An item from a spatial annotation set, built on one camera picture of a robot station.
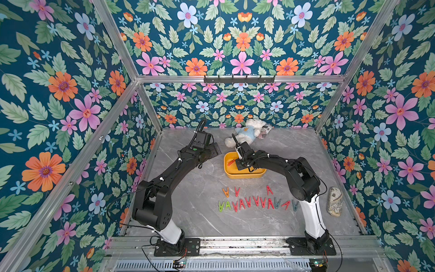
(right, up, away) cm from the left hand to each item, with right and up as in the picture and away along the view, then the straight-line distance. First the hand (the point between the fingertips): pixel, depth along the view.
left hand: (215, 150), depth 89 cm
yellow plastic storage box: (+9, -12, +7) cm, 17 cm away
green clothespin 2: (+7, -28, -3) cm, 29 cm away
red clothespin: (+12, -23, +1) cm, 26 cm away
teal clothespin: (+32, -28, -3) cm, 43 cm away
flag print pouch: (+61, -26, -5) cm, 66 cm away
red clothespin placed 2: (+14, -28, -3) cm, 31 cm away
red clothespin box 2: (+29, -22, +2) cm, 36 cm away
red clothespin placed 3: (+18, -27, -2) cm, 32 cm away
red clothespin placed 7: (+37, -28, -3) cm, 46 cm away
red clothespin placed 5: (+25, -27, -2) cm, 37 cm away
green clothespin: (+3, -29, -4) cm, 29 cm away
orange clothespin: (+6, -23, 0) cm, 24 cm away
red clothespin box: (+8, -8, +12) cm, 17 cm away
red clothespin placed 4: (+22, -27, -1) cm, 35 cm away
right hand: (+14, -8, +12) cm, 20 cm away
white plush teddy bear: (+19, +10, +17) cm, 27 cm away
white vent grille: (+28, -48, -19) cm, 59 cm away
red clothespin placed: (+11, -29, -4) cm, 31 cm away
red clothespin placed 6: (+29, -27, -3) cm, 40 cm away
